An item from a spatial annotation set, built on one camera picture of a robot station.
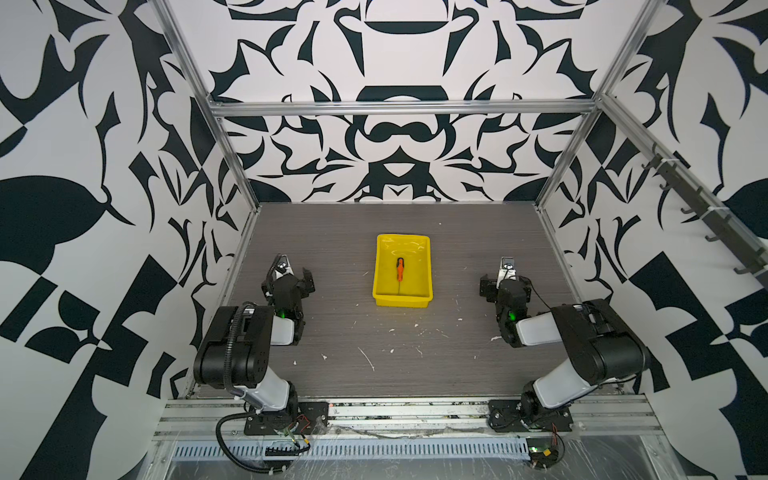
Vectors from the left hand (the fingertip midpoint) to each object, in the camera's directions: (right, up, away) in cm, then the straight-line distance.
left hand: (286, 269), depth 92 cm
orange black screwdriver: (+35, -1, +8) cm, 36 cm away
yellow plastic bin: (+40, -7, +5) cm, 41 cm away
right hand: (+68, -1, +1) cm, 68 cm away
